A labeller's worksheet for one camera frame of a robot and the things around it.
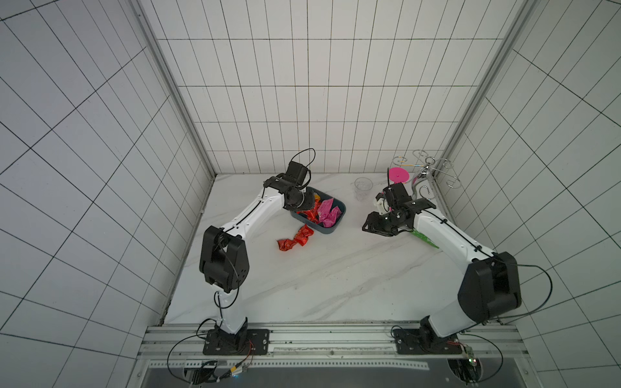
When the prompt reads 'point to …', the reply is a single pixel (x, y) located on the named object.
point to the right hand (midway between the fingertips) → (360, 228)
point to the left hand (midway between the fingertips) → (308, 208)
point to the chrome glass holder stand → (428, 165)
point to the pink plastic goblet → (399, 175)
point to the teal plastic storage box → (323, 196)
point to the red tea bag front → (312, 214)
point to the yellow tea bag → (317, 197)
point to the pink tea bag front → (332, 218)
